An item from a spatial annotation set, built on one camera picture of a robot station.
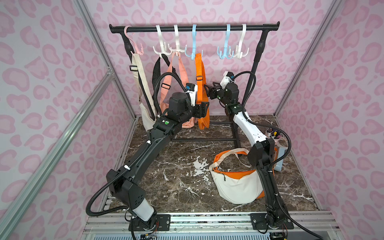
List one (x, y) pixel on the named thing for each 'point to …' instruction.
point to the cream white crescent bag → (245, 189)
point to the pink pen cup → (274, 134)
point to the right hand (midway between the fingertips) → (209, 83)
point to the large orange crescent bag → (241, 175)
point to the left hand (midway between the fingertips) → (204, 101)
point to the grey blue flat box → (279, 165)
